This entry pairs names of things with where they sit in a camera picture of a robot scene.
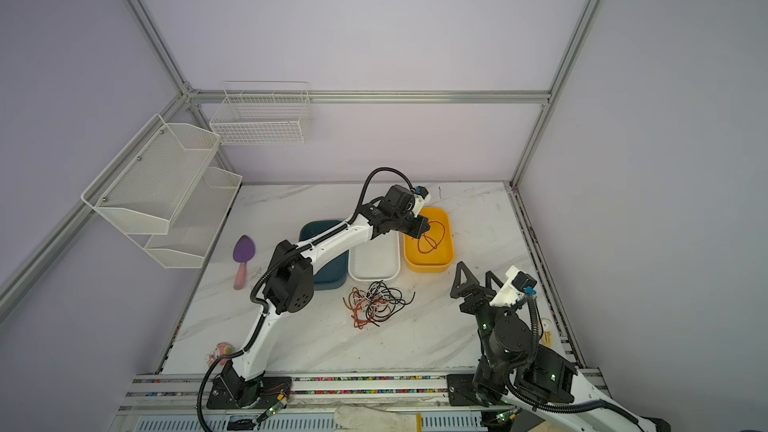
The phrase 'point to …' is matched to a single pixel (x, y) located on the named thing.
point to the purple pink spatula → (244, 251)
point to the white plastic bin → (378, 259)
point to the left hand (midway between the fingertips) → (428, 227)
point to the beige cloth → (547, 426)
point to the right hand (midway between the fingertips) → (467, 269)
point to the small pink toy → (221, 349)
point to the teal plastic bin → (334, 273)
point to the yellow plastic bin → (432, 251)
